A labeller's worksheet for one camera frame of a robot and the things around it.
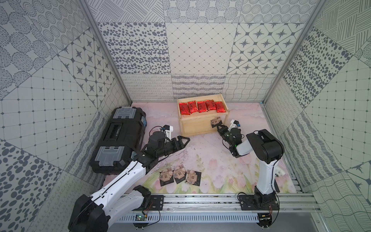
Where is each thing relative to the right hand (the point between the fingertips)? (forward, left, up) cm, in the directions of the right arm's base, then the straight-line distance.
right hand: (216, 125), depth 99 cm
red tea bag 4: (0, +17, +18) cm, 25 cm away
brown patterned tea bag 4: (+4, 0, -1) cm, 5 cm away
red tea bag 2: (+3, +5, +17) cm, 18 cm away
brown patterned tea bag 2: (-32, +24, -6) cm, 40 cm away
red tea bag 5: (-1, +22, +18) cm, 28 cm away
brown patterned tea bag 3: (-34, +16, -6) cm, 38 cm away
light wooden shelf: (+4, +12, -3) cm, 12 cm away
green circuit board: (-53, +42, -8) cm, 68 cm away
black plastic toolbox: (-18, +55, +12) cm, 59 cm away
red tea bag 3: (+2, +11, +17) cm, 20 cm away
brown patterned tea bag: (-34, +32, -5) cm, 47 cm away
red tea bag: (0, 0, +18) cm, 18 cm away
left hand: (-20, +20, +15) cm, 32 cm away
